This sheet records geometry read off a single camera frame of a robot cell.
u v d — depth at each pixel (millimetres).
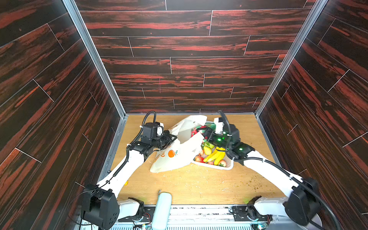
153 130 616
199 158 892
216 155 878
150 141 613
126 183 841
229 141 586
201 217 737
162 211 747
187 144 713
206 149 927
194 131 743
